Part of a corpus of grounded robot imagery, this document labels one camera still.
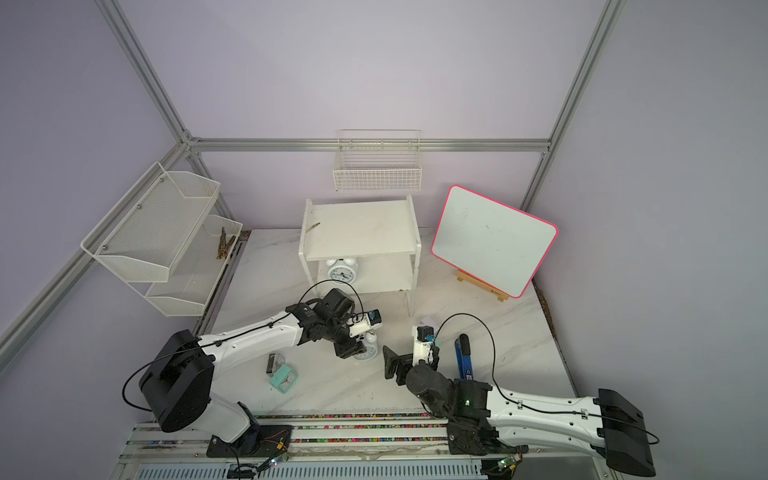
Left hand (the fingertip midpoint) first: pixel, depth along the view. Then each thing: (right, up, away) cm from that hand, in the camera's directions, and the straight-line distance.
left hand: (357, 340), depth 85 cm
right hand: (+12, 0, -8) cm, 15 cm away
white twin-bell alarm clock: (-4, +21, -5) cm, 22 cm away
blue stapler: (+30, -2, -1) cm, 30 cm away
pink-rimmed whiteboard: (+41, +28, +4) cm, 50 cm away
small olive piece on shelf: (-10, +33, -8) cm, 35 cm away
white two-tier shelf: (+3, +27, -13) cm, 30 cm away
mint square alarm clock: (-19, -9, -5) cm, 22 cm away
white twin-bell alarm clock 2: (+4, -1, -3) cm, 5 cm away
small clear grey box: (-23, -5, -3) cm, 23 cm away
